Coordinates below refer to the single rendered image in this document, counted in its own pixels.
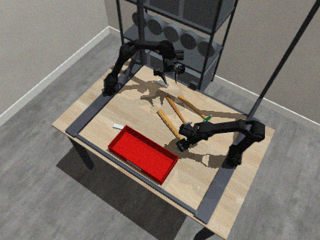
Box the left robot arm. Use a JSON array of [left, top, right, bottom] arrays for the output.
[[179, 119, 265, 168]]

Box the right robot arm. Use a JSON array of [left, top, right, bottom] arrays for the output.
[[103, 39, 184, 97]]

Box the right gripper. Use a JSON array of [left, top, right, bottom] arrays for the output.
[[153, 57, 185, 84]]

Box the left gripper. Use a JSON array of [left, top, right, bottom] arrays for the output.
[[176, 137, 197, 152]]

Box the red bin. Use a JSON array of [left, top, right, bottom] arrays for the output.
[[108, 125, 179, 185]]

